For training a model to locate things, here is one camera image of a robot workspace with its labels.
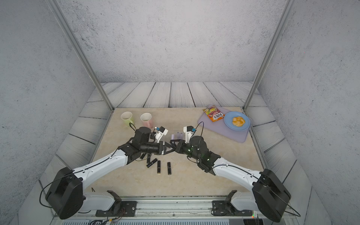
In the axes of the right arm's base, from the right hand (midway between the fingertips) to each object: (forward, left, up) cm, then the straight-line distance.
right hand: (170, 143), depth 74 cm
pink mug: (+29, +22, -13) cm, 38 cm away
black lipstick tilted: (-2, +14, -21) cm, 25 cm away
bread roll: (+30, -47, -19) cm, 59 cm away
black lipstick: (+1, +16, -21) cm, 26 cm away
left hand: (-4, -3, -2) cm, 5 cm away
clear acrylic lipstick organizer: (0, -5, +4) cm, 6 cm away
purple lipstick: (+4, -1, 0) cm, 4 cm away
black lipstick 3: (-5, +2, -21) cm, 22 cm away
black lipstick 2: (-5, +9, -21) cm, 23 cm away
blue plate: (+33, -41, -22) cm, 57 cm away
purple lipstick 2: (+14, -5, -14) cm, 21 cm away
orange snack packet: (+39, -30, -20) cm, 53 cm away
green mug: (+28, +35, -12) cm, 46 cm away
